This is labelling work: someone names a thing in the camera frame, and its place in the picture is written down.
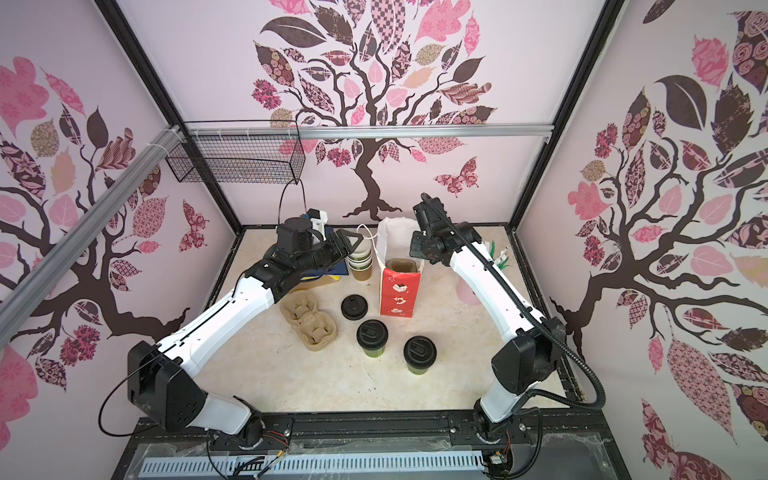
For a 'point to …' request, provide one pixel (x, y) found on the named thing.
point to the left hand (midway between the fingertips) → (359, 244)
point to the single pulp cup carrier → (402, 265)
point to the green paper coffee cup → (374, 353)
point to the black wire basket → (239, 151)
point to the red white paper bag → (399, 292)
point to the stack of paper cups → (360, 260)
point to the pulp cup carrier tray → (318, 329)
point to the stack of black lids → (354, 307)
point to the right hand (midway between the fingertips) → (424, 242)
